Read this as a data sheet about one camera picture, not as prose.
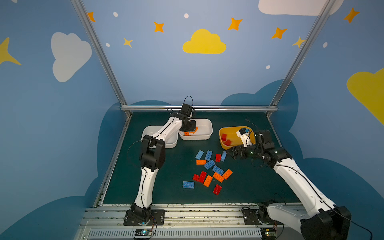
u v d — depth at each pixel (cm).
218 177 88
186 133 107
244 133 70
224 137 104
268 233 72
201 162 93
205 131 109
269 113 123
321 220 38
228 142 101
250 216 75
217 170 90
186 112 80
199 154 98
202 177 87
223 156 94
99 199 82
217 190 83
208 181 86
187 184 84
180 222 73
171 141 100
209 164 93
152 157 58
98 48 82
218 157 96
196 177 86
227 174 89
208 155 97
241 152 68
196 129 112
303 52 85
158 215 76
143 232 71
